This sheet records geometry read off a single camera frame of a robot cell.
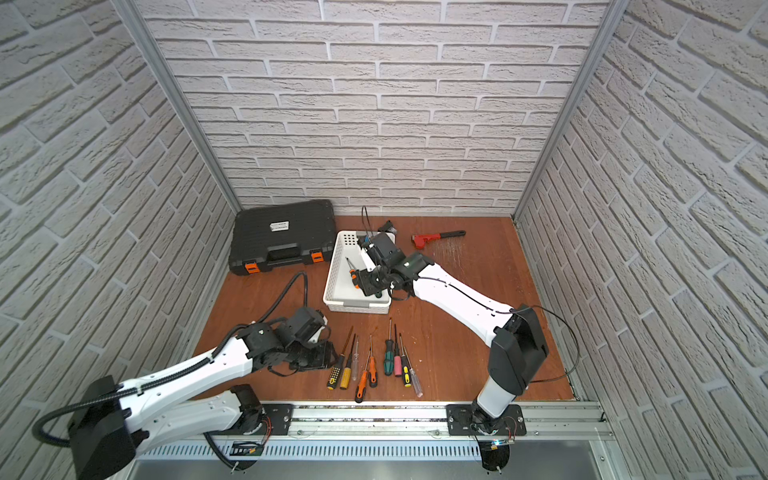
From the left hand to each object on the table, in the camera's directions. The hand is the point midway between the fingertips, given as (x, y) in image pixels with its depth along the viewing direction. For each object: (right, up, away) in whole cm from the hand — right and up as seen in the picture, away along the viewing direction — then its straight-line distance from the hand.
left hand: (336, 358), depth 77 cm
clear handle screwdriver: (+4, -3, +5) cm, 8 cm away
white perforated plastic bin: (-3, +14, +19) cm, 23 cm away
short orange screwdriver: (+10, -6, +2) cm, 12 cm away
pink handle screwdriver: (+17, -4, +4) cm, 17 cm away
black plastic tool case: (-23, +34, +29) cm, 50 cm away
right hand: (+8, +21, +3) cm, 22 cm away
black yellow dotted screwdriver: (0, -4, +2) cm, 4 cm away
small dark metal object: (+13, +37, +37) cm, 54 cm away
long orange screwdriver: (+7, -8, +1) cm, 10 cm away
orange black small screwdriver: (+2, +19, +23) cm, 30 cm away
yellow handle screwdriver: (+2, -5, +3) cm, 6 cm away
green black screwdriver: (+14, -1, +6) cm, 15 cm away
